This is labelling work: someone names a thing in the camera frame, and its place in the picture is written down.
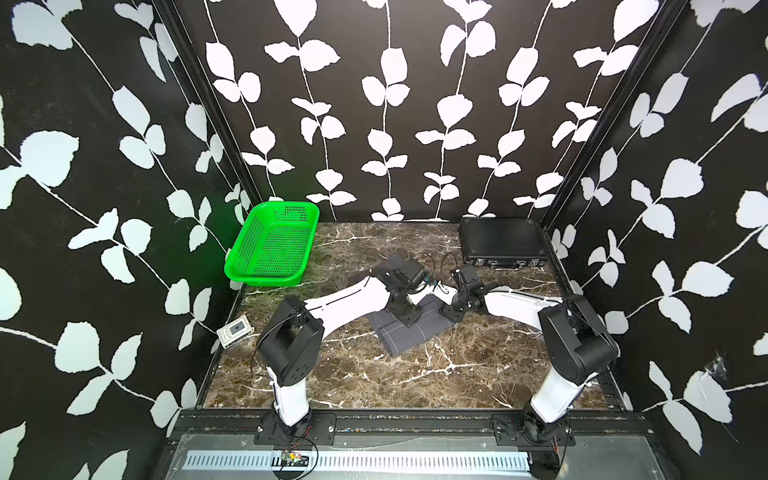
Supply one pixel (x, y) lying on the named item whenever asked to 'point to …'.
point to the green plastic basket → (273, 244)
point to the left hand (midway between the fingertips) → (415, 311)
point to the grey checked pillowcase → (398, 339)
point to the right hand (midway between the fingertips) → (445, 297)
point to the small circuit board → (293, 459)
